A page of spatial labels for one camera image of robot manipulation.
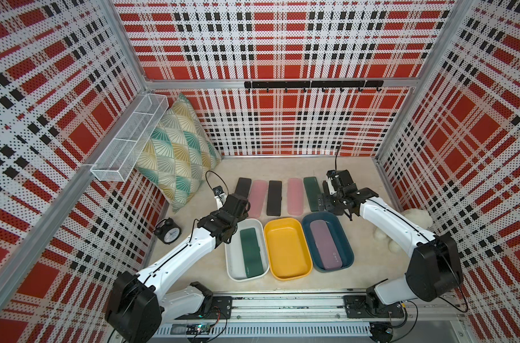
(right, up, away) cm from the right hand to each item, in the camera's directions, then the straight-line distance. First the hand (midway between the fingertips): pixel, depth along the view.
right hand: (333, 198), depth 87 cm
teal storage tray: (+3, -16, 0) cm, 16 cm away
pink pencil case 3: (-2, -22, -2) cm, 22 cm away
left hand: (-40, -4, -3) cm, 40 cm away
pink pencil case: (-33, -1, +19) cm, 38 cm away
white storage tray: (-41, -23, -2) cm, 47 cm away
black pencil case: (-40, +4, +20) cm, 45 cm away
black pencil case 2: (-24, -2, +17) cm, 30 cm away
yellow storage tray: (-18, -21, +1) cm, 28 cm away
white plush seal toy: (+27, -5, -13) cm, 30 cm away
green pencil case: (-5, +2, +16) cm, 17 cm away
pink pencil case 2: (-14, -1, +20) cm, 24 cm away
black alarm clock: (-68, -13, -2) cm, 69 cm away
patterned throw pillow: (-64, +18, +1) cm, 67 cm away
